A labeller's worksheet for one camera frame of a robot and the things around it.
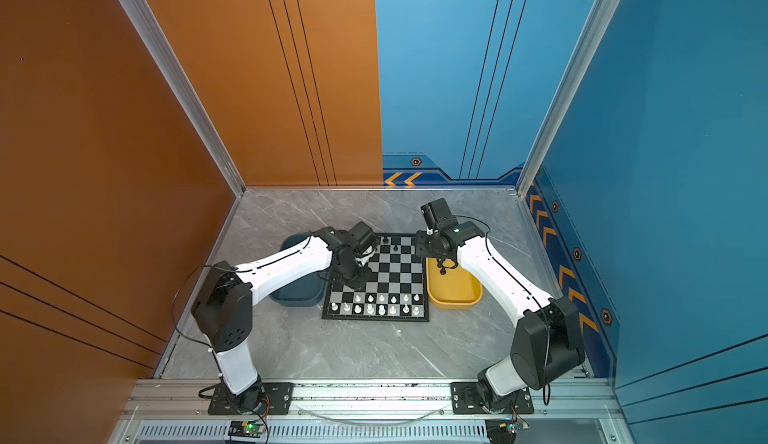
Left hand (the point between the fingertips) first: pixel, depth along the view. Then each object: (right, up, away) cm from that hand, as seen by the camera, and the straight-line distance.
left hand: (361, 280), depth 87 cm
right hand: (+17, +10, -2) cm, 20 cm away
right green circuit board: (+35, -32, -17) cm, 51 cm away
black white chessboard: (+10, -3, +3) cm, 11 cm away
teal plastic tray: (-15, -3, -2) cm, 16 cm away
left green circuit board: (-27, -32, -16) cm, 45 cm away
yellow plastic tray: (+29, -4, +6) cm, 30 cm away
